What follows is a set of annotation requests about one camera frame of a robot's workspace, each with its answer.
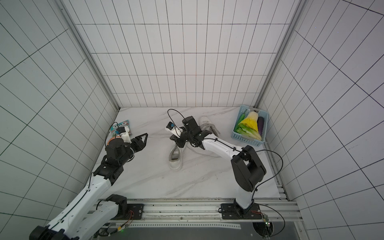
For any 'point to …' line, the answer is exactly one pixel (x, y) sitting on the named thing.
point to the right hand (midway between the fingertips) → (166, 138)
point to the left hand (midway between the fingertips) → (144, 138)
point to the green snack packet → (114, 127)
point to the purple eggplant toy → (260, 122)
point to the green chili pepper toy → (240, 119)
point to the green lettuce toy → (244, 130)
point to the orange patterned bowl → (113, 140)
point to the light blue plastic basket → (247, 140)
